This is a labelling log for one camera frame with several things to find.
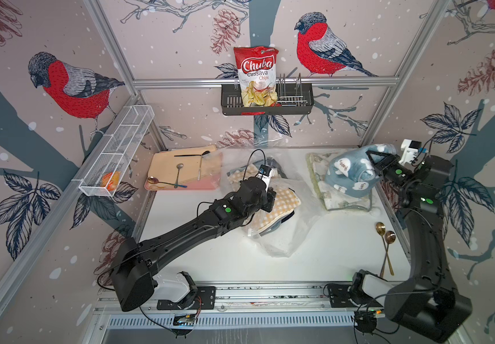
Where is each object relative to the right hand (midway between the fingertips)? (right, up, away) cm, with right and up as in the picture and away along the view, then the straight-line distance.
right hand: (364, 150), depth 71 cm
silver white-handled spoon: (-66, -8, +41) cm, 78 cm away
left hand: (-29, -13, +4) cm, 32 cm away
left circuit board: (-61, -57, 0) cm, 83 cm away
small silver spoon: (-78, -5, +43) cm, 89 cm away
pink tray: (-59, -13, +33) cm, 69 cm away
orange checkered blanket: (-23, -20, +22) cm, 37 cm away
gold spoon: (+19, -35, +16) cm, 44 cm away
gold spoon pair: (+16, -32, +17) cm, 40 cm away
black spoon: (-65, +2, +47) cm, 80 cm away
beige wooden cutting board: (-80, -6, +43) cm, 91 cm away
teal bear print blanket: (-5, -7, -3) cm, 9 cm away
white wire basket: (-89, 0, +8) cm, 90 cm away
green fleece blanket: (-2, -20, +22) cm, 30 cm away
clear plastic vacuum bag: (-25, -33, +19) cm, 46 cm away
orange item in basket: (-83, -11, -4) cm, 83 cm away
